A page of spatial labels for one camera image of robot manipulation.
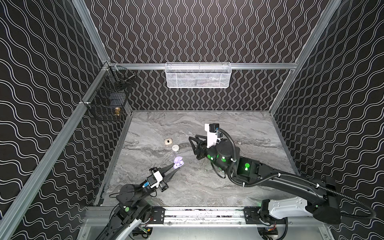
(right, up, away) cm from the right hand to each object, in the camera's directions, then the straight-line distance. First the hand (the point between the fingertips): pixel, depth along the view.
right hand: (191, 138), depth 65 cm
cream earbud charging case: (-16, -5, +36) cm, 40 cm away
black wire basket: (-53, +21, +29) cm, 64 cm away
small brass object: (-42, +14, +19) cm, 48 cm away
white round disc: (-11, -9, +33) cm, 36 cm away
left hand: (-5, -11, -6) cm, 13 cm away
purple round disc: (-5, -9, -5) cm, 12 cm away
